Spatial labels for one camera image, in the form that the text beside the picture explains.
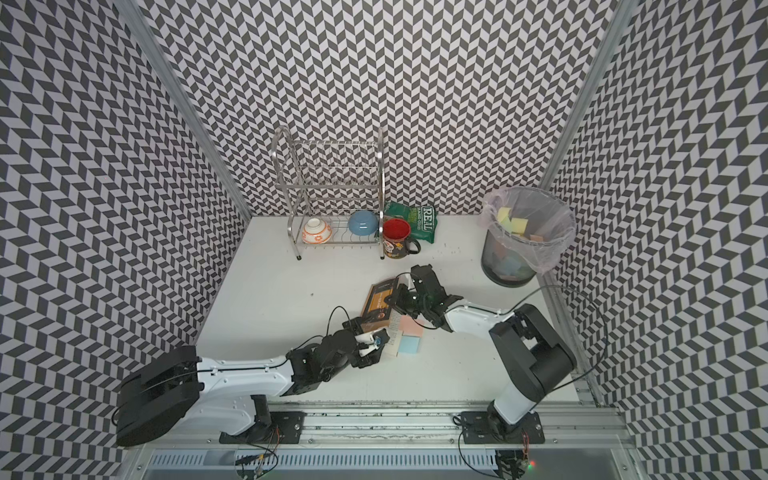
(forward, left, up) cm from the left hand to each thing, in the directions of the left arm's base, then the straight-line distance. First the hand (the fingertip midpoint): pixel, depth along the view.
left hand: (371, 330), depth 83 cm
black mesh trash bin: (+19, -41, +7) cm, 45 cm away
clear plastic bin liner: (+30, -49, +14) cm, 60 cm away
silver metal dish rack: (+55, +17, +4) cm, 58 cm away
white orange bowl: (+34, +21, +3) cm, 40 cm away
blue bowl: (+41, +5, +1) cm, 41 cm away
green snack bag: (+47, -17, -4) cm, 50 cm away
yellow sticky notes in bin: (+32, -46, +8) cm, 56 cm away
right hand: (+7, -3, +1) cm, 8 cm away
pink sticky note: (0, -11, +3) cm, 11 cm away
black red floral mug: (+30, -7, +4) cm, 31 cm away
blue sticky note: (-3, -10, -3) cm, 11 cm away
